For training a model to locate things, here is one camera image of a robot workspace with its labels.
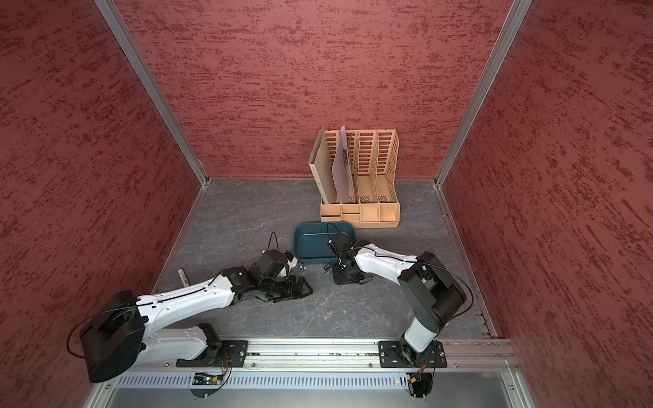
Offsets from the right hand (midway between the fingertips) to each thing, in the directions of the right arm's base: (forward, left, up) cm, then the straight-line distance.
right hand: (342, 284), depth 88 cm
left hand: (-7, +13, +6) cm, 16 cm away
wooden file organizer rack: (+53, -16, +11) cm, 57 cm away
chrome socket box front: (+6, +5, 0) cm, 8 cm away
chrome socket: (+5, +14, +2) cm, 16 cm away
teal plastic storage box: (+18, +12, 0) cm, 22 cm away
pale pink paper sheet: (+50, -2, +7) cm, 51 cm away
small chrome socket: (+4, +6, +1) cm, 7 cm away
